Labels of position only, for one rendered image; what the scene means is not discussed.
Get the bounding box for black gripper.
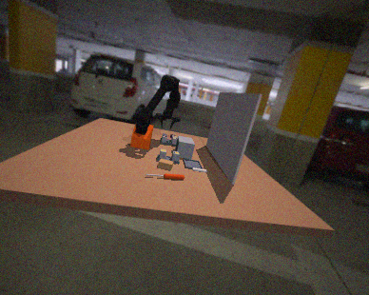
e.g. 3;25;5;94
155;108;181;129

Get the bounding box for red-handled screwdriver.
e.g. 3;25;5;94
146;174;185;180

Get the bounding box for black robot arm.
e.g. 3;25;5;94
133;74;181;135

